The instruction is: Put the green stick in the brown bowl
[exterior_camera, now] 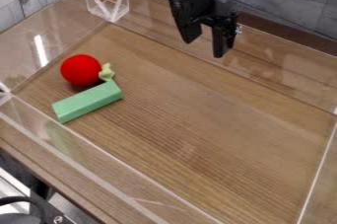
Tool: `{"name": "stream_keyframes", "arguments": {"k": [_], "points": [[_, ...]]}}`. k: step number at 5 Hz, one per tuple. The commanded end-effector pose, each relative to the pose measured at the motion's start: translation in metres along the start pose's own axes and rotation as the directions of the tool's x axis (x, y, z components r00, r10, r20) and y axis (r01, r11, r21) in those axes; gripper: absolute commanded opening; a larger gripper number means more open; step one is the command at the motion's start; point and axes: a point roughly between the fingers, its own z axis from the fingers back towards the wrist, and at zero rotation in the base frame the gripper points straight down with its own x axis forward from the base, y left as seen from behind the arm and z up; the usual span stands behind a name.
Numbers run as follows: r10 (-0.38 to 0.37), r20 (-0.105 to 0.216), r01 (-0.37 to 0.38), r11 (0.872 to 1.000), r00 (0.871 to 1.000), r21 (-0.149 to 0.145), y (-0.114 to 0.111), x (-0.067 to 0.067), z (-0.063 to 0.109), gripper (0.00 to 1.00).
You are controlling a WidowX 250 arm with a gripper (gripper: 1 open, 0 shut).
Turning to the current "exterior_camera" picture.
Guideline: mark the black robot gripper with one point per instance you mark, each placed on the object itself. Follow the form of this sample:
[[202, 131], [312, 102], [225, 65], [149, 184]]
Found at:
[[189, 10]]

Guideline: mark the green rectangular block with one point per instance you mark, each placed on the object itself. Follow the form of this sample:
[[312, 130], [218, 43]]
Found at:
[[87, 101]]

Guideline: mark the small light green figure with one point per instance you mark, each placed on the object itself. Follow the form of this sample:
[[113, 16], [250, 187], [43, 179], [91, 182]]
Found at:
[[107, 73]]

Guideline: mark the clear acrylic enclosure wall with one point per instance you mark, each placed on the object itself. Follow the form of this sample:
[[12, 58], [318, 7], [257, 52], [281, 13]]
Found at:
[[216, 141]]

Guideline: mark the black metal table bracket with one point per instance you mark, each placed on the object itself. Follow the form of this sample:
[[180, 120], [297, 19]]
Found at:
[[41, 194]]

